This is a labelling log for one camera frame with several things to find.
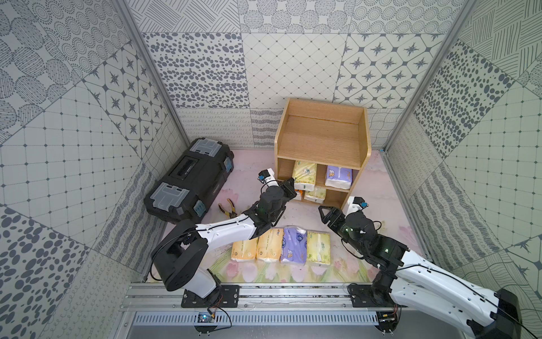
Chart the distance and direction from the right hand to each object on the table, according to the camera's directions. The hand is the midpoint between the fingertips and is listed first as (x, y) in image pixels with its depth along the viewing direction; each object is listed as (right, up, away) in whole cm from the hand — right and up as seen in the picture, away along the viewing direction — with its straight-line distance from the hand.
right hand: (323, 213), depth 76 cm
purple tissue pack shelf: (+7, +13, +4) cm, 15 cm away
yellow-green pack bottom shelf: (+1, +4, +19) cm, 19 cm away
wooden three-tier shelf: (0, +24, +2) cm, 25 cm away
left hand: (-10, +14, +3) cm, 17 cm away
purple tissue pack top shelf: (-10, -14, +6) cm, 18 cm away
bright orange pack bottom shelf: (-7, +4, +19) cm, 20 cm away
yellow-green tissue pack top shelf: (-1, -15, +5) cm, 15 cm away
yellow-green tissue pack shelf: (-6, +15, +6) cm, 17 cm away
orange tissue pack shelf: (-30, -16, +5) cm, 34 cm away
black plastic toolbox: (-54, +7, +5) cm, 54 cm away
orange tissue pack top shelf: (-20, -14, +6) cm, 25 cm away
